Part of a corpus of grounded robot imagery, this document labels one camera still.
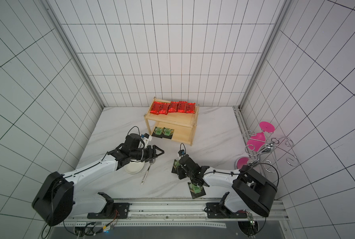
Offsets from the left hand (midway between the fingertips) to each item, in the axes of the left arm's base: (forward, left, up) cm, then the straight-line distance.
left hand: (159, 156), depth 81 cm
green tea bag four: (-15, -21, -11) cm, 28 cm away
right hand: (-3, -8, -10) cm, 14 cm away
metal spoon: (0, +6, -9) cm, 10 cm away
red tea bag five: (+26, -18, +13) cm, 34 cm away
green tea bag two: (+22, +4, -8) cm, 24 cm away
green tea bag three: (0, -10, -10) cm, 14 cm away
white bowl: (-5, +14, -4) cm, 15 cm away
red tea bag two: (+26, -2, +12) cm, 28 cm away
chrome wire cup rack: (-3, -52, +18) cm, 55 cm away
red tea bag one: (+27, +3, +11) cm, 29 cm away
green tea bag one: (+21, -3, -8) cm, 23 cm away
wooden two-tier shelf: (+21, -14, -8) cm, 26 cm away
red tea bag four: (+28, -13, +12) cm, 33 cm away
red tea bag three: (+27, -7, +13) cm, 31 cm away
